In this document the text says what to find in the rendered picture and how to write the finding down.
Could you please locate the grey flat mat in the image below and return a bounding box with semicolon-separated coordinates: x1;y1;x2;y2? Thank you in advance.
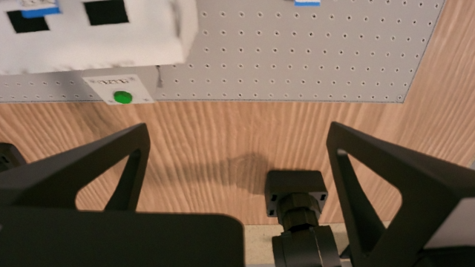
0;0;446;103

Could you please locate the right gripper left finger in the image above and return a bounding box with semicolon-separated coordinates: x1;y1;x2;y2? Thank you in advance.
0;122;151;211

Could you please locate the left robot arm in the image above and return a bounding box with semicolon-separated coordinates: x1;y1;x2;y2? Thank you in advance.
0;148;20;173

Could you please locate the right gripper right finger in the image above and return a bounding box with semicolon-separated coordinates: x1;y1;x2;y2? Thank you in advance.
326;121;475;267

